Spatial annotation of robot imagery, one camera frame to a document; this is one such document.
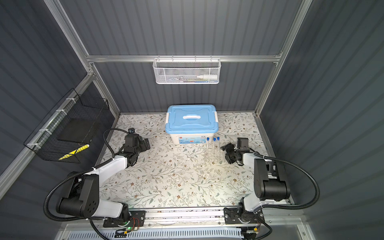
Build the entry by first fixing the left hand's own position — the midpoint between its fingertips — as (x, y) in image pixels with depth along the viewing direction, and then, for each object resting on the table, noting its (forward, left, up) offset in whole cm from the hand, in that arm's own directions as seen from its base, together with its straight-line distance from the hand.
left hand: (139, 142), depth 92 cm
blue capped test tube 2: (-5, -46, +6) cm, 47 cm away
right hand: (-6, -53, -6) cm, 54 cm away
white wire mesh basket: (+62, -32, +13) cm, 71 cm away
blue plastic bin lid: (+10, -34, +8) cm, 36 cm away
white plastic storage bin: (+2, -32, -2) cm, 33 cm away
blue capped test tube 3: (-5, -48, +5) cm, 49 cm away
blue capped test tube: (-4, -42, +5) cm, 43 cm away
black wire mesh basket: (-15, +30, +25) cm, 41 cm away
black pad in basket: (-5, +22, +20) cm, 30 cm away
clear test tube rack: (-7, -47, -9) cm, 48 cm away
